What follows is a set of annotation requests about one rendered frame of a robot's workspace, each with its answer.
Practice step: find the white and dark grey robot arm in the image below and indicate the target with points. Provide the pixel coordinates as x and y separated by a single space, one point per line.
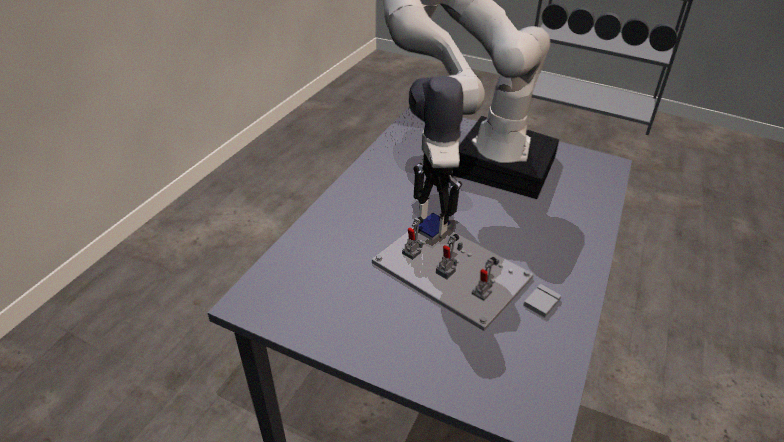
444 100

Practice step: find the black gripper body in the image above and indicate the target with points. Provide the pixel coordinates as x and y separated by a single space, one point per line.
444 172

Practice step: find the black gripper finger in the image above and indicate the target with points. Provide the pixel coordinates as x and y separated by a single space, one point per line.
448 202
420 193

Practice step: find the blue rectangular block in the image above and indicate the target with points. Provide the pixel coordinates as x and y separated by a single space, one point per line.
430 226

